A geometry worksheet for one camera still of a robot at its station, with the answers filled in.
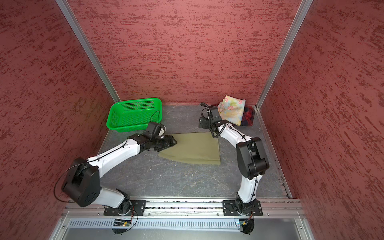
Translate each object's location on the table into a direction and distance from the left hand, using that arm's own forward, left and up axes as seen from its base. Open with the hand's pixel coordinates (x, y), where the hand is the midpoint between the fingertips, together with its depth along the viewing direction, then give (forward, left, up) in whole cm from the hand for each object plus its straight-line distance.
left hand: (173, 146), depth 86 cm
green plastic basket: (+32, +41, -9) cm, 53 cm away
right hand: (+17, -19, 0) cm, 26 cm away
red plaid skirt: (+32, -54, -8) cm, 64 cm away
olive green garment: (+6, -15, -10) cm, 19 cm away
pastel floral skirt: (+34, -41, -2) cm, 53 cm away
